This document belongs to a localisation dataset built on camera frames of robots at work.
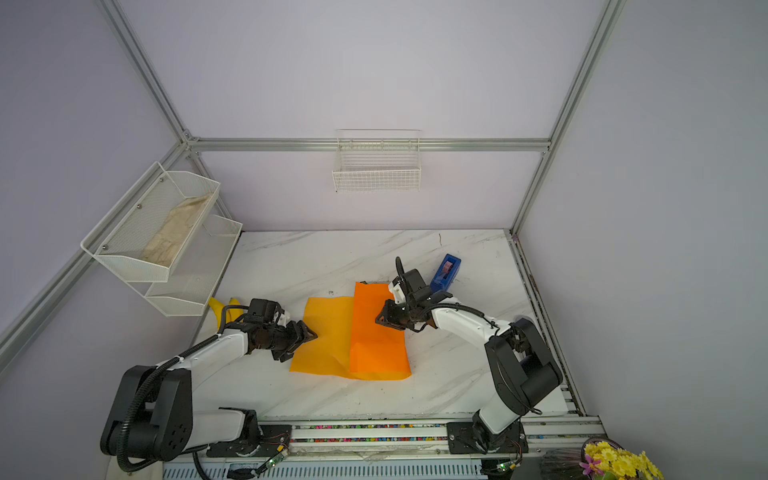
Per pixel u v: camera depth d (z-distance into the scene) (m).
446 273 1.01
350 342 0.89
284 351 0.79
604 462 0.51
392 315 0.77
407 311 0.76
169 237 0.78
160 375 0.43
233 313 0.68
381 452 0.73
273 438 0.74
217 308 0.91
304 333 0.81
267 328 0.74
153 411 0.42
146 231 0.75
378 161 0.95
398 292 0.83
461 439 0.73
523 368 0.45
